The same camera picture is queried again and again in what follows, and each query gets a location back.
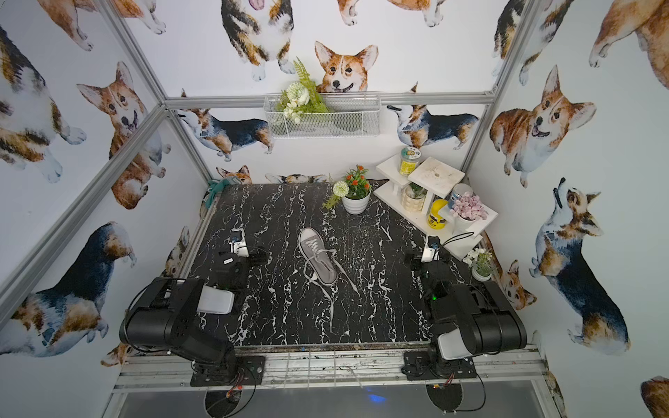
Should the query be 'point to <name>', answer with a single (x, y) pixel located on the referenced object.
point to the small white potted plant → (483, 267)
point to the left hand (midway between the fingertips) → (245, 234)
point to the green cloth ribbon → (215, 185)
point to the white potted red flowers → (354, 191)
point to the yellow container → (435, 220)
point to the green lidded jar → (409, 158)
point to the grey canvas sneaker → (314, 249)
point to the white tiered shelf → (439, 180)
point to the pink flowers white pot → (466, 210)
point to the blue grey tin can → (457, 191)
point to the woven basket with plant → (413, 197)
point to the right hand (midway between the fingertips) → (432, 238)
